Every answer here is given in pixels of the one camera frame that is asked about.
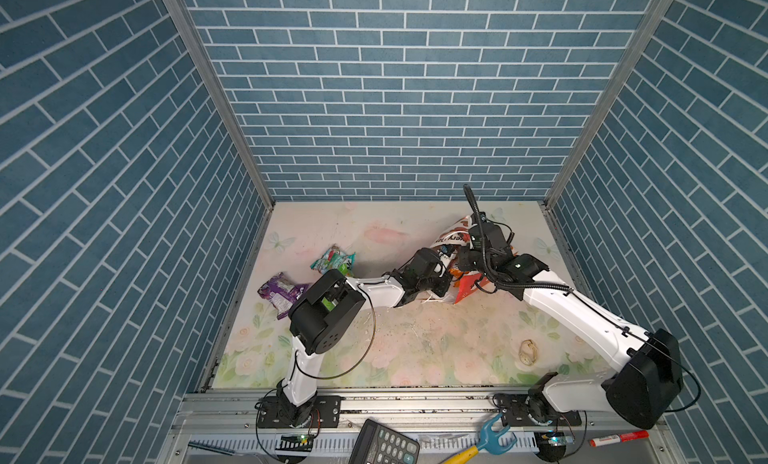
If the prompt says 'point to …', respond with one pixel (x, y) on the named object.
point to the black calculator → (380, 444)
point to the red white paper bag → (467, 284)
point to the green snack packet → (334, 259)
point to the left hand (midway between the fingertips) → (452, 275)
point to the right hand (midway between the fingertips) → (462, 245)
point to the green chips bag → (329, 304)
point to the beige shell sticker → (528, 353)
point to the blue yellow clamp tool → (486, 443)
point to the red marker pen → (620, 438)
